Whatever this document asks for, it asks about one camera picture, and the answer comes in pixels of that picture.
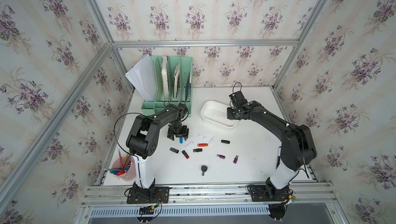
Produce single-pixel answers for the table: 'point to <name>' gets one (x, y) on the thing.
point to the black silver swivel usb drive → (174, 150)
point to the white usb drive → (189, 144)
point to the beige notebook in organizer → (176, 74)
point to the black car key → (203, 168)
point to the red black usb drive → (185, 154)
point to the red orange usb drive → (202, 145)
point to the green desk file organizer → (172, 76)
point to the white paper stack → (142, 76)
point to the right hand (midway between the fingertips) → (231, 114)
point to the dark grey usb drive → (197, 149)
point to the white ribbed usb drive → (202, 137)
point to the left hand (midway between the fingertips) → (182, 139)
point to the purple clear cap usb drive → (220, 156)
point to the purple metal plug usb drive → (235, 159)
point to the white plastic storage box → (215, 113)
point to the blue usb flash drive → (181, 140)
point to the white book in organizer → (165, 78)
